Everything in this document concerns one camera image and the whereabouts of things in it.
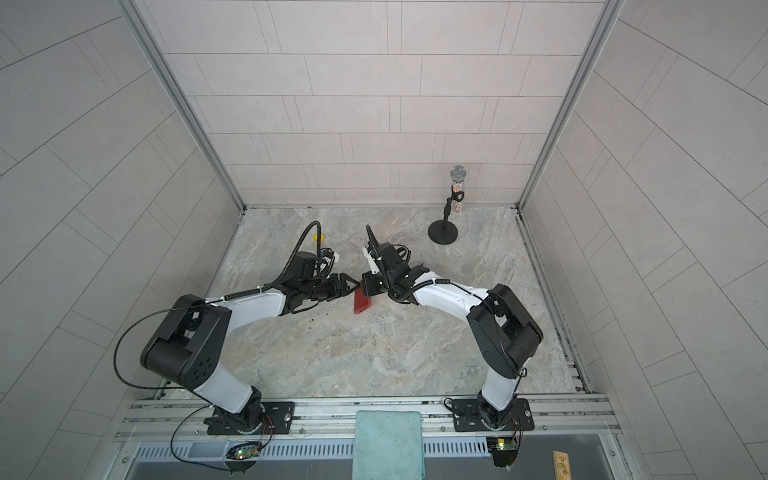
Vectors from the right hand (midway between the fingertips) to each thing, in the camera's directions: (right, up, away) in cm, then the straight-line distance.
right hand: (360, 283), depth 86 cm
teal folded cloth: (+9, -33, -19) cm, 39 cm away
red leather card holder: (0, -6, +3) cm, 7 cm away
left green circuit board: (-22, -33, -22) cm, 45 cm away
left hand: (0, 0, +1) cm, 2 cm away
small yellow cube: (-12, +14, -6) cm, 19 cm away
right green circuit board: (+35, -35, -18) cm, 53 cm away
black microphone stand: (+28, +15, +22) cm, 39 cm away
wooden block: (+47, -36, -22) cm, 63 cm away
